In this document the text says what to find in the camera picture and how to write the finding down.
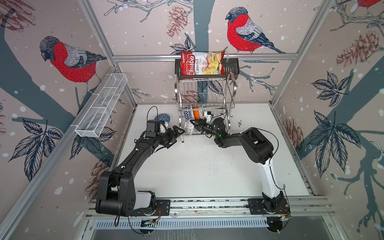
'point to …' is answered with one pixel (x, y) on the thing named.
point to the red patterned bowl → (188, 114)
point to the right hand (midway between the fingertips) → (188, 124)
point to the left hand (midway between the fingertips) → (180, 135)
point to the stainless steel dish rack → (204, 99)
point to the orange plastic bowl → (196, 113)
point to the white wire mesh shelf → (93, 121)
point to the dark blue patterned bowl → (163, 117)
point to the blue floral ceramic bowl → (192, 115)
